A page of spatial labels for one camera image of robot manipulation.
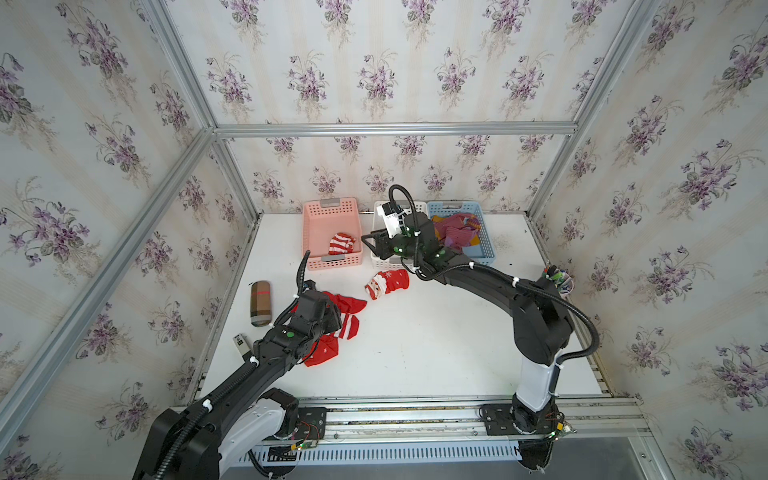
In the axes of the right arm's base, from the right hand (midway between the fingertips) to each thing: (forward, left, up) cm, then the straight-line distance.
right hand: (371, 235), depth 83 cm
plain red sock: (-12, +7, -20) cm, 24 cm away
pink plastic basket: (+21, +18, -23) cm, 36 cm away
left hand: (-17, +11, -16) cm, 25 cm away
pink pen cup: (-6, -58, -14) cm, 60 cm away
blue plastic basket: (+13, -39, -23) cm, 48 cm away
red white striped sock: (+11, +12, -18) cm, 24 cm away
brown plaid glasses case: (-12, +34, -19) cm, 41 cm away
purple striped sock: (+18, -30, -18) cm, 39 cm away
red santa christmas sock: (-2, -4, -22) cm, 22 cm away
